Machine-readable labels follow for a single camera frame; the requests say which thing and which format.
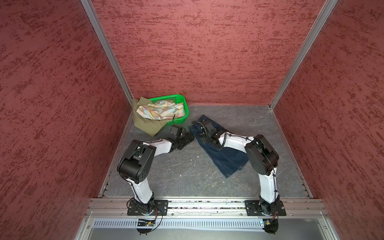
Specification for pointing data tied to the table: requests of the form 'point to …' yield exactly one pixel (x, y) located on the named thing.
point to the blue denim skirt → (228, 161)
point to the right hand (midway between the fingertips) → (205, 135)
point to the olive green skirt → (148, 126)
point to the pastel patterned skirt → (162, 110)
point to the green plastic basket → (177, 98)
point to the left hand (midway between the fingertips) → (191, 142)
